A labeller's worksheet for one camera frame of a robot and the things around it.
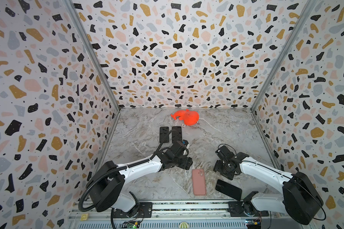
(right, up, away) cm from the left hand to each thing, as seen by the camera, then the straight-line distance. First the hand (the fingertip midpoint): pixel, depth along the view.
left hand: (189, 159), depth 82 cm
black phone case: (-8, +12, +17) cm, 22 cm away
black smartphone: (-17, +15, +20) cm, 30 cm away
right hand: (+16, -7, +3) cm, 17 cm away
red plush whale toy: (+2, +25, +25) cm, 35 cm away
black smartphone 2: (+23, -17, 0) cm, 28 cm away
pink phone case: (+6, -13, +3) cm, 14 cm away
